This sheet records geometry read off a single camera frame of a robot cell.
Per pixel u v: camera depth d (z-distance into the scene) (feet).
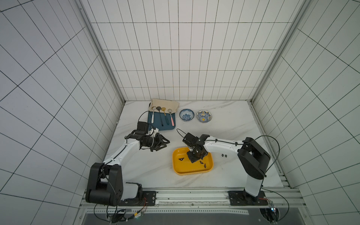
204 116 3.52
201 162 2.80
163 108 3.74
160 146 2.50
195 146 2.19
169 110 3.64
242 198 2.16
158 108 3.74
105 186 1.35
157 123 3.47
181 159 2.86
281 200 2.38
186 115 3.56
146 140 2.28
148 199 2.38
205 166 2.75
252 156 1.66
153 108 3.72
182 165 2.82
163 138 2.64
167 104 3.86
